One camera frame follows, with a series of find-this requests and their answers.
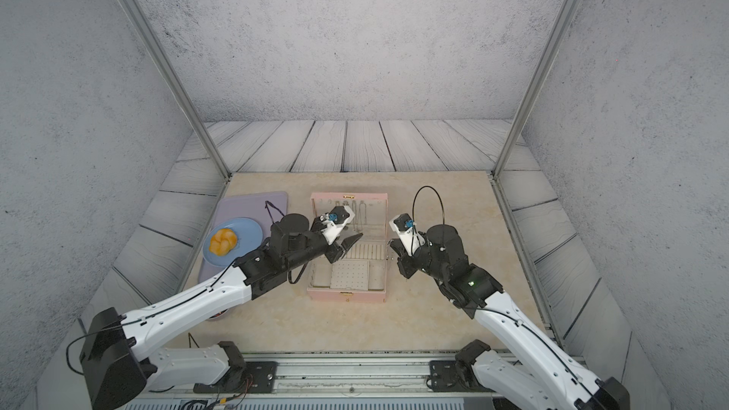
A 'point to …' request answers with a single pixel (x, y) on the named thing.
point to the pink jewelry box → (361, 274)
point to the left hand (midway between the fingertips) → (357, 227)
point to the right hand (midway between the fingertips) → (394, 242)
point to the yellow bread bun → (222, 242)
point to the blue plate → (249, 234)
